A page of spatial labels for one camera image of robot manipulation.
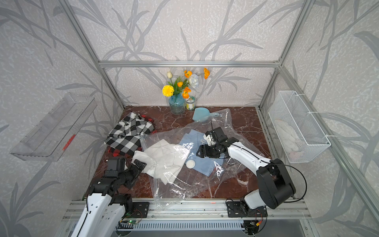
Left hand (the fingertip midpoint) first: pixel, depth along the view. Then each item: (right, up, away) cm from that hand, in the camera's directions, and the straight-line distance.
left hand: (144, 169), depth 79 cm
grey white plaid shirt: (-17, +16, +14) cm, 27 cm away
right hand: (+31, +7, +6) cm, 33 cm away
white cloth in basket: (+77, +16, -3) cm, 79 cm away
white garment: (+9, +3, +8) cm, 12 cm away
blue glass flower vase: (+14, +38, +30) cm, 50 cm away
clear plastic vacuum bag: (+24, -8, -2) cm, 26 cm away
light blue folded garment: (+33, -1, +7) cm, 34 cm away
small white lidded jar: (+23, +39, +36) cm, 58 cm away
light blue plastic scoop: (+33, +31, +37) cm, 58 cm away
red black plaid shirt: (-22, +6, +12) cm, 25 cm away
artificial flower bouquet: (+19, +49, +18) cm, 56 cm away
